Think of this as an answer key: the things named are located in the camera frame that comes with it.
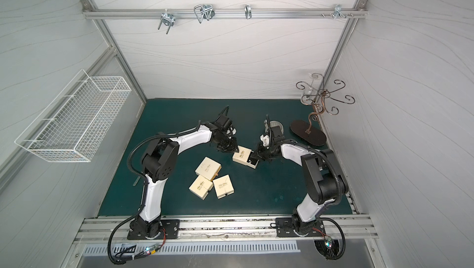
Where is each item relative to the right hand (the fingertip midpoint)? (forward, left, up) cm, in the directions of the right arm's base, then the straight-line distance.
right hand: (251, 154), depth 92 cm
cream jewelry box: (-8, +21, -1) cm, 22 cm away
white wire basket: (-6, +68, +29) cm, 74 cm away
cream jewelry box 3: (-17, +13, 0) cm, 21 cm away
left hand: (+1, +7, -1) cm, 8 cm away
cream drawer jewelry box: (-1, +5, 0) cm, 5 cm away
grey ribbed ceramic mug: (+18, -13, +2) cm, 23 cm away
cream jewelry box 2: (-17, +23, 0) cm, 28 cm away
